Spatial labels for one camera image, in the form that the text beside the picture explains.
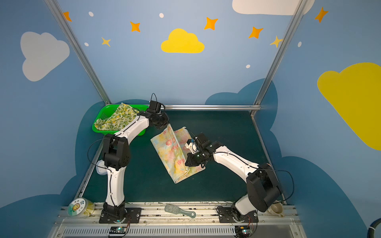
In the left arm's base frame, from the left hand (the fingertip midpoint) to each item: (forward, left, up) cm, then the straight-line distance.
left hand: (173, 119), depth 99 cm
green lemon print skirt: (+11, +40, -9) cm, 42 cm away
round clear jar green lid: (-53, +38, -5) cm, 66 cm away
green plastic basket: (+14, +53, -7) cm, 55 cm away
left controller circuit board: (-61, +21, -13) cm, 66 cm away
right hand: (-30, -12, -3) cm, 32 cm away
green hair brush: (-51, -5, -13) cm, 53 cm away
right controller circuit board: (-60, -39, -14) cm, 73 cm away
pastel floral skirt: (-15, 0, -8) cm, 17 cm away
